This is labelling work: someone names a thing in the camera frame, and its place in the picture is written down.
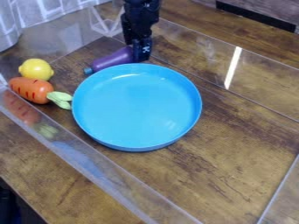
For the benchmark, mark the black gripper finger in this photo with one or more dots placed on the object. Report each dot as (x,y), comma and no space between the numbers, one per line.
(127,31)
(142,49)

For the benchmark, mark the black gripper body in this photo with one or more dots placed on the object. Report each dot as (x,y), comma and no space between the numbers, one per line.
(142,15)

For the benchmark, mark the purple toy eggplant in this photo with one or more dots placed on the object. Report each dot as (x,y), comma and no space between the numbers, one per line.
(119,57)

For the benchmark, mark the blue round tray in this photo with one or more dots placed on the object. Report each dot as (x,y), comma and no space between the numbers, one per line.
(137,107)

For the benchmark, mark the white patterned curtain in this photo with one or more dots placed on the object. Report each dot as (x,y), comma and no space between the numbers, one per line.
(21,14)

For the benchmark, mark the yellow toy lemon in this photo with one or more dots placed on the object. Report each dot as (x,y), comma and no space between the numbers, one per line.
(37,69)

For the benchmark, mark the orange toy carrot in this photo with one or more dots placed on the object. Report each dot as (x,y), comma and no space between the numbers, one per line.
(39,91)

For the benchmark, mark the clear acrylic front barrier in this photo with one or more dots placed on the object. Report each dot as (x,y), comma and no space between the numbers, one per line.
(133,193)

